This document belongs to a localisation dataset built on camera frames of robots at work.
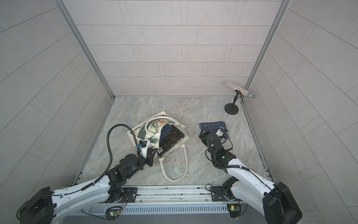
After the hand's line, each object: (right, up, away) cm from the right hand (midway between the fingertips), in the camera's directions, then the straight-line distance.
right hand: (203, 133), depth 84 cm
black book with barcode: (-18, -3, +4) cm, 19 cm away
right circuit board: (+14, -35, -16) cm, 41 cm away
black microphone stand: (+26, +14, +24) cm, 38 cm away
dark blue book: (+8, +2, +12) cm, 15 cm away
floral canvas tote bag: (-17, -17, -1) cm, 25 cm away
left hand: (-25, -8, -6) cm, 27 cm away
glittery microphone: (+30, +23, +3) cm, 38 cm away
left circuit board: (-45, -34, -20) cm, 59 cm away
